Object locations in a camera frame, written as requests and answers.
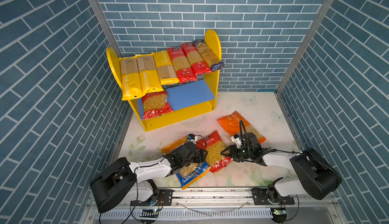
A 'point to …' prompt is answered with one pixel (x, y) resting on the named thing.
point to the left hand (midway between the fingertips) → (204, 153)
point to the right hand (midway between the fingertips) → (222, 153)
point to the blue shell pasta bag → (189, 174)
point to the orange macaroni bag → (231, 122)
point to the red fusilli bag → (213, 145)
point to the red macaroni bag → (155, 104)
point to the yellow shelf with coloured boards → (186, 101)
